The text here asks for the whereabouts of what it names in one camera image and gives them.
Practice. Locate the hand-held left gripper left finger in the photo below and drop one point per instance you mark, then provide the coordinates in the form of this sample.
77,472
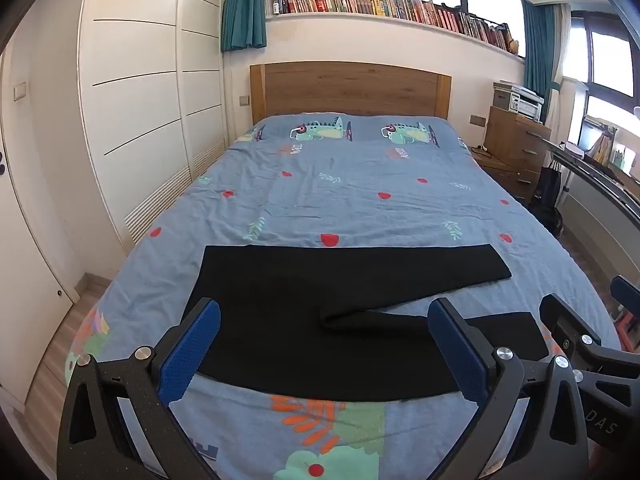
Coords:
192,345

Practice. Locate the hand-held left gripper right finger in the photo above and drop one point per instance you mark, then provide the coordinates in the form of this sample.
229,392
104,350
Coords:
457,345

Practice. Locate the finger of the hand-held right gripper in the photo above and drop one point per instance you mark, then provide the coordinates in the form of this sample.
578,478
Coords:
565,317
627,295

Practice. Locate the black pants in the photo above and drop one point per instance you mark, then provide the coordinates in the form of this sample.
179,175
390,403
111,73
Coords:
300,300

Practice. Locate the dark desk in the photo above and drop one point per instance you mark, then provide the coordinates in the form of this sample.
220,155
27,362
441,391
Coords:
595,170

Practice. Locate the black bag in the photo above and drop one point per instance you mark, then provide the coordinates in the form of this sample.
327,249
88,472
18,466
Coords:
547,185

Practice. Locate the wooden nightstand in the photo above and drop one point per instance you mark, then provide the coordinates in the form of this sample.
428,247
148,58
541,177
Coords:
492,162

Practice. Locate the wooden dresser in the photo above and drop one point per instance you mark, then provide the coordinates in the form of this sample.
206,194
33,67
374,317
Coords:
515,145

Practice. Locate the blue printed bedsheet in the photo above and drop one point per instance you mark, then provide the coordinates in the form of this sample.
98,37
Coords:
350,200

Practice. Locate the white door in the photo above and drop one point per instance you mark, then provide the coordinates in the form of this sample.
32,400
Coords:
30,260

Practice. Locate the blue dinosaur print pillow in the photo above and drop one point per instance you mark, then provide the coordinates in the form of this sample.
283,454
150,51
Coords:
310,130
405,132

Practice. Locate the white printer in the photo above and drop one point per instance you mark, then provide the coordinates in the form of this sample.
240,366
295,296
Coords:
517,100

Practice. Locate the white wardrobe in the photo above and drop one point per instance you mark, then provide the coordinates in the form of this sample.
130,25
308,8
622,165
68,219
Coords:
140,110

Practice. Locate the teal curtain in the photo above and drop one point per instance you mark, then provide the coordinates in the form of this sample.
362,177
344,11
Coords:
245,5
540,50

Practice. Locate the wooden headboard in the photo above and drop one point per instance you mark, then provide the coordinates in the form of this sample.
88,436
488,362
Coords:
350,90

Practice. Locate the row of books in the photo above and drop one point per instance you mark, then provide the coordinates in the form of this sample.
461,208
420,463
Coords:
390,5

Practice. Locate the wall socket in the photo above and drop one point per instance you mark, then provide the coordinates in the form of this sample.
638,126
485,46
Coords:
478,120

